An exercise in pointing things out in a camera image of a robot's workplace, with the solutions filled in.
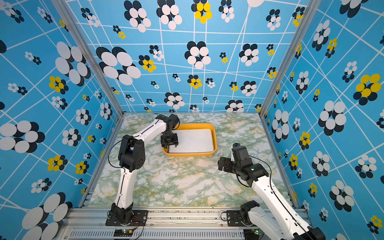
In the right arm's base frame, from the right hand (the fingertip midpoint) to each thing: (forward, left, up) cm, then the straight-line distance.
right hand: (227, 162), depth 80 cm
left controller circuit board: (-31, +53, -14) cm, 63 cm away
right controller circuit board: (-30, -11, -13) cm, 35 cm away
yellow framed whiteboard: (+21, +20, -10) cm, 31 cm away
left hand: (+16, +31, -7) cm, 36 cm away
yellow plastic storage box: (+34, +17, -9) cm, 39 cm away
